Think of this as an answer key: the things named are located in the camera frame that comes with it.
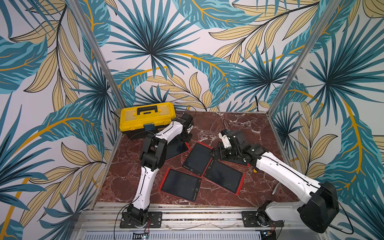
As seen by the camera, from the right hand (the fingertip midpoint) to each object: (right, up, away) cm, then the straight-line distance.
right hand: (217, 151), depth 80 cm
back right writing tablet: (+15, -11, +12) cm, 22 cm away
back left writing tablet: (-10, -8, +18) cm, 22 cm away
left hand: (-18, +4, +21) cm, 28 cm away
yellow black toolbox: (-48, +16, +11) cm, 52 cm away
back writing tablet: (-25, -1, +24) cm, 35 cm away
